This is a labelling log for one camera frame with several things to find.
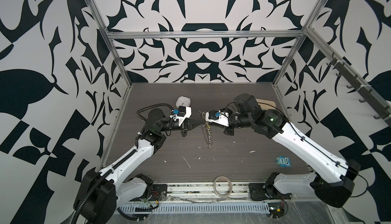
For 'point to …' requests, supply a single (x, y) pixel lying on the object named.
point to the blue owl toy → (284, 162)
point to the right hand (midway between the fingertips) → (211, 120)
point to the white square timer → (183, 101)
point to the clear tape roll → (230, 187)
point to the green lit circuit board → (276, 209)
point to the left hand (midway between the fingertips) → (206, 117)
